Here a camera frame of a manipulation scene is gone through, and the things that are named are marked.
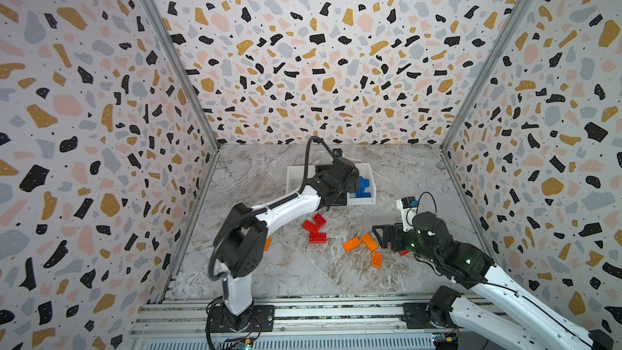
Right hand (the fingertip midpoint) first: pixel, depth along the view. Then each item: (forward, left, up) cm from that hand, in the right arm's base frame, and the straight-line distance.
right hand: (382, 224), depth 73 cm
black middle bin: (+19, +11, -17) cm, 27 cm away
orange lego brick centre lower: (-4, -1, -19) cm, 20 cm away
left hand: (+20, +7, -1) cm, 22 cm away
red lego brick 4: (-9, -4, +3) cm, 11 cm away
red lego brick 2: (+8, +23, -19) cm, 31 cm away
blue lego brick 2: (+24, +3, -19) cm, 30 cm away
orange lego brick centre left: (+2, +8, -20) cm, 22 cm away
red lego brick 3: (+3, +20, -19) cm, 28 cm away
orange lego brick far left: (+1, +39, -18) cm, 43 cm away
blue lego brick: (+27, +2, -17) cm, 32 cm away
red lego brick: (+11, +20, -19) cm, 30 cm away
